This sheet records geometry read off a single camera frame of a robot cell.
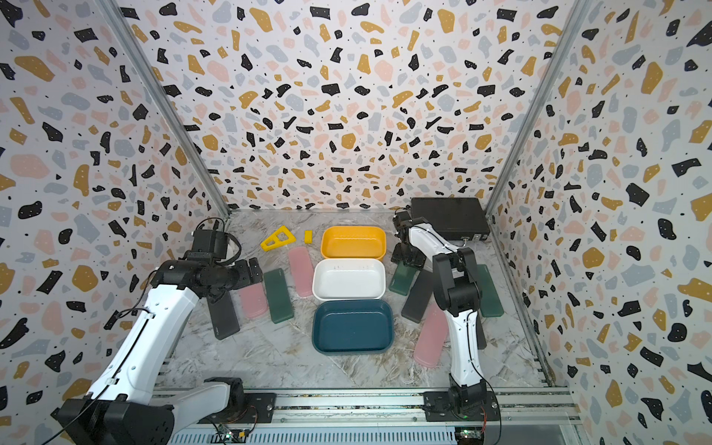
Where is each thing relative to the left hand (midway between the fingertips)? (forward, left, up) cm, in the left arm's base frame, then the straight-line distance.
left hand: (248, 275), depth 77 cm
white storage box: (+11, -26, -21) cm, 35 cm away
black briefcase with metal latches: (+41, -72, -21) cm, 86 cm away
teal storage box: (-7, -28, -20) cm, 35 cm away
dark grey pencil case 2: (+3, -51, -19) cm, 54 cm away
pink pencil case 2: (+2, +6, -20) cm, 21 cm away
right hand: (+17, -47, -19) cm, 53 cm away
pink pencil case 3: (-11, -53, -21) cm, 58 cm away
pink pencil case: (+15, -9, -20) cm, 27 cm away
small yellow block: (+31, -9, -21) cm, 38 cm away
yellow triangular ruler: (+31, +5, -20) cm, 37 cm away
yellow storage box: (+27, -27, -20) cm, 43 cm away
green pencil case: (+1, -4, -20) cm, 21 cm away
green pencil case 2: (+9, -45, -18) cm, 50 cm away
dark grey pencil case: (-3, +13, -18) cm, 22 cm away
